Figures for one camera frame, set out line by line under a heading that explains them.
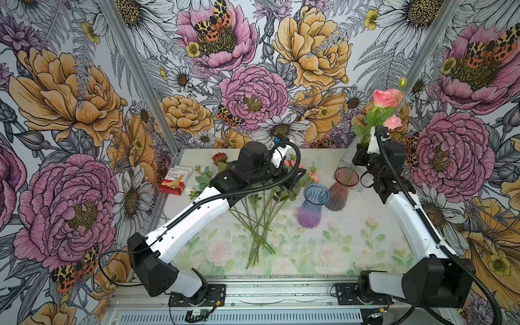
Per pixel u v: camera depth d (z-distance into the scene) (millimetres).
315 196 826
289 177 446
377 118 713
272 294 762
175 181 1024
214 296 741
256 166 527
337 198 887
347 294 735
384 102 666
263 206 967
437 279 406
